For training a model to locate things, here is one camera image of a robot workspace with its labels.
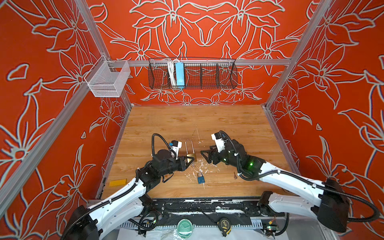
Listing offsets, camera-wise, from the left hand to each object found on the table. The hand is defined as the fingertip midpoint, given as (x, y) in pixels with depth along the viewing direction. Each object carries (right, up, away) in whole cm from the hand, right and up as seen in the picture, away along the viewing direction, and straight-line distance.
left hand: (193, 159), depth 73 cm
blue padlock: (+4, -14, +10) cm, 18 cm away
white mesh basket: (-55, +46, +20) cm, 74 cm away
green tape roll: (-4, -30, -6) cm, 31 cm away
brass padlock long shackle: (0, +1, +3) cm, 3 cm away
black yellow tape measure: (+14, -29, -6) cm, 33 cm away
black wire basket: (0, +51, +24) cm, 56 cm away
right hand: (+5, +4, +1) cm, 6 cm away
